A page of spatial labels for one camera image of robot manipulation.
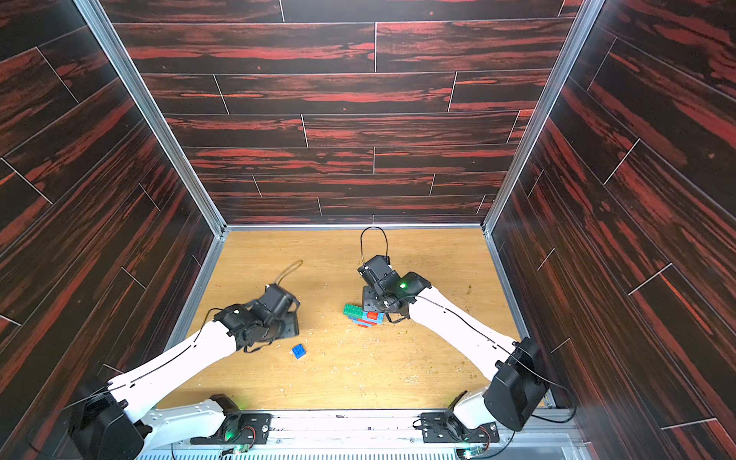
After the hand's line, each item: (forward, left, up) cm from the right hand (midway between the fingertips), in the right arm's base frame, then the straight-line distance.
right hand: (378, 296), depth 81 cm
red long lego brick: (-3, +4, -11) cm, 12 cm away
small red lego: (-2, +2, -8) cm, 8 cm away
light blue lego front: (-3, -1, -9) cm, 10 cm away
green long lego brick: (0, +8, -9) cm, 12 cm away
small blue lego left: (-12, +24, -15) cm, 30 cm away
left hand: (-8, +24, -6) cm, 26 cm away
